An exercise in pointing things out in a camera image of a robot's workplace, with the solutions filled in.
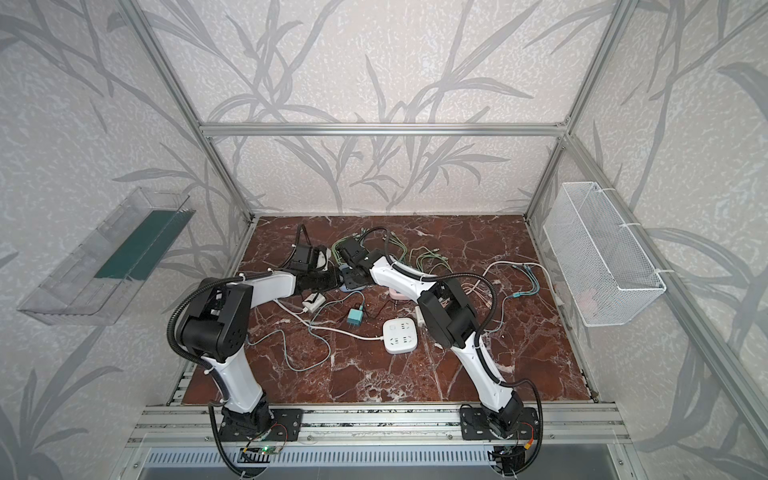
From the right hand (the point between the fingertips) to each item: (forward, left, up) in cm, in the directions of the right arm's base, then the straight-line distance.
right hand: (355, 268), depth 98 cm
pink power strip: (-9, -14, -3) cm, 17 cm away
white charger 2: (-11, +11, -1) cm, 15 cm away
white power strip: (-22, -15, -3) cm, 27 cm away
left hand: (0, +3, -1) cm, 3 cm away
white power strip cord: (-19, +7, -6) cm, 21 cm away
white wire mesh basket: (-17, -59, +28) cm, 67 cm away
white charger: (-17, -21, -2) cm, 27 cm away
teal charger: (-15, -1, -4) cm, 16 cm away
